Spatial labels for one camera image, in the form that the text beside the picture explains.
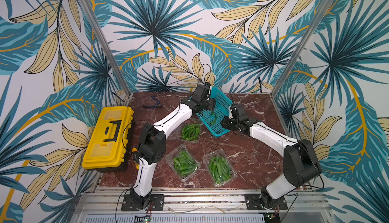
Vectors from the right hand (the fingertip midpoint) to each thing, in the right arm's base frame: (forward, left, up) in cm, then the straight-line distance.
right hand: (222, 121), depth 91 cm
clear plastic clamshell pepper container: (-2, +19, -8) cm, 21 cm away
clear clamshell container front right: (-25, +4, -8) cm, 26 cm away
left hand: (+8, +7, +8) cm, 14 cm away
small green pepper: (+11, +2, -11) cm, 16 cm away
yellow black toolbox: (-18, +59, +7) cm, 62 cm away
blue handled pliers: (+22, +42, -8) cm, 48 cm away
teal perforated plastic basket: (+17, -3, -10) cm, 20 cm away
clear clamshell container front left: (-23, +22, -6) cm, 33 cm away
